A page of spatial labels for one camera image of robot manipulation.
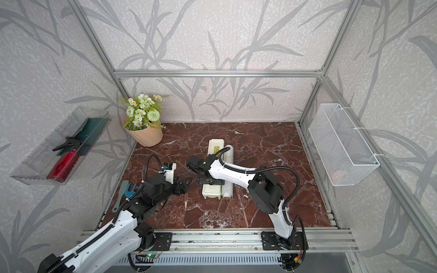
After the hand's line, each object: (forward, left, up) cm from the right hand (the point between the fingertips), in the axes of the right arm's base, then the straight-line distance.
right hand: (208, 179), depth 87 cm
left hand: (-2, +10, +6) cm, 12 cm away
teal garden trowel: (-2, +45, -4) cm, 46 cm away
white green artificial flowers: (+27, +34, +23) cm, 49 cm away
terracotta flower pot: (+24, +35, +7) cm, 43 cm away
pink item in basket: (-6, -57, +16) cm, 59 cm away
